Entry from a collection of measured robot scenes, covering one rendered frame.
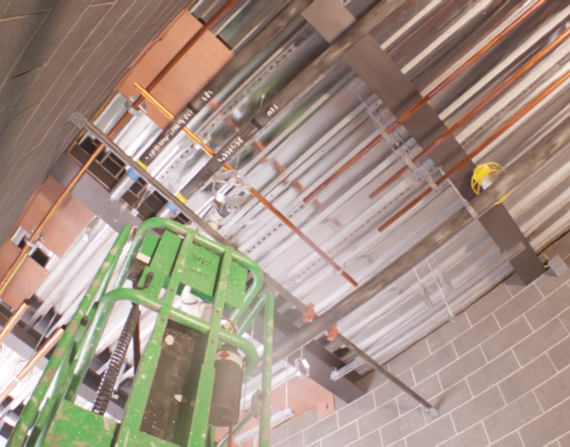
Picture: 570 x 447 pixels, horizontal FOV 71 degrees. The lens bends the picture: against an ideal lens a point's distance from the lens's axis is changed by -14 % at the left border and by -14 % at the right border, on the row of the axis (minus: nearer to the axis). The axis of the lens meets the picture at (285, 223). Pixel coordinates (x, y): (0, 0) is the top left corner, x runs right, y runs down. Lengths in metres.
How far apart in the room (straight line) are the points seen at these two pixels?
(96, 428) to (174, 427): 0.25
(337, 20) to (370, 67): 0.32
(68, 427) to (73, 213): 2.49
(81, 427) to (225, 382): 0.51
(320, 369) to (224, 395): 2.43
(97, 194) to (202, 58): 1.11
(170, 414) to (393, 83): 2.09
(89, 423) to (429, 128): 2.37
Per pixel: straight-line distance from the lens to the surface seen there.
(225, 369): 1.49
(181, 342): 1.55
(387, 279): 2.46
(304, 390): 4.30
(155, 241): 1.85
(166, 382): 1.42
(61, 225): 3.59
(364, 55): 2.63
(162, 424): 1.33
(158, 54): 2.89
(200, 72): 2.86
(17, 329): 4.51
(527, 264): 3.62
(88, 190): 3.11
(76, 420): 1.18
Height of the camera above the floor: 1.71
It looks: 61 degrees up
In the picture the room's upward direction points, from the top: straight up
